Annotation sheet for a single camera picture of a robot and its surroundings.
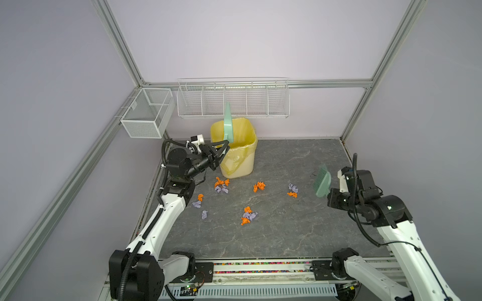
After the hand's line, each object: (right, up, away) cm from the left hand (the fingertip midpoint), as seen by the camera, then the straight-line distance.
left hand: (230, 146), depth 67 cm
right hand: (+38, -19, +4) cm, 43 cm away
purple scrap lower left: (-15, -32, +22) cm, 41 cm away
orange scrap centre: (+12, -18, +30) cm, 37 cm away
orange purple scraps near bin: (-8, -19, +32) cm, 38 cm away
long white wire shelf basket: (+7, +29, +34) cm, 45 cm away
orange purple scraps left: (-18, -27, +25) cm, 41 cm away
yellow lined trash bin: (+2, -5, +20) cm, 21 cm away
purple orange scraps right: (+30, -21, +28) cm, 46 cm away
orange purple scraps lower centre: (+6, -31, +20) cm, 38 cm away
